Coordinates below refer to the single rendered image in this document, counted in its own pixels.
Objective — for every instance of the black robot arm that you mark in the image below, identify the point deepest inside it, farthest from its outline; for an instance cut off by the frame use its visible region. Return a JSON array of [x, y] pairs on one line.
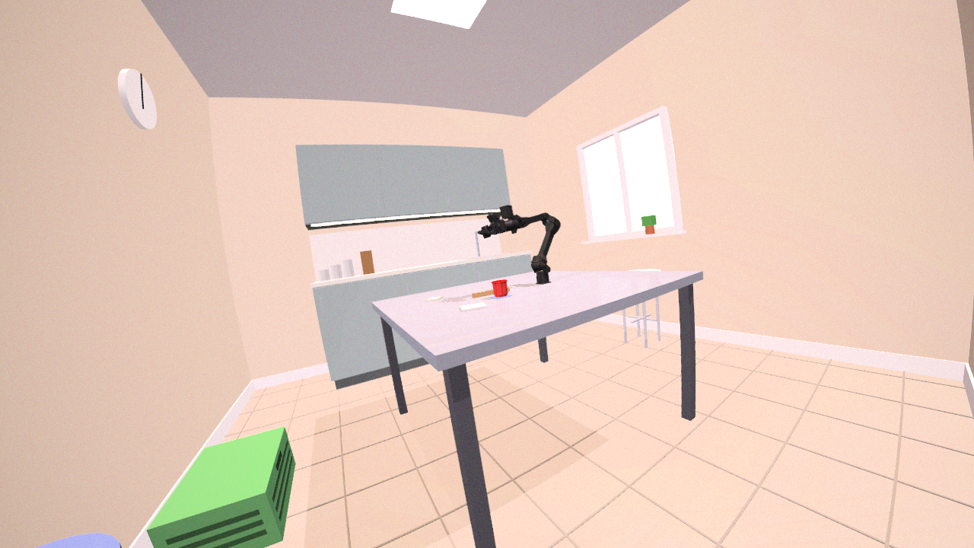
[[552, 226]]

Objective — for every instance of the red cup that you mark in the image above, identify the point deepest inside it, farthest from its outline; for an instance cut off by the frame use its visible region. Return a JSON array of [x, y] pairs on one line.
[[500, 288]]

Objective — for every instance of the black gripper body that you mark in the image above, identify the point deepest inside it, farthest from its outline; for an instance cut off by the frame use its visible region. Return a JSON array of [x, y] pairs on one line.
[[500, 228]]

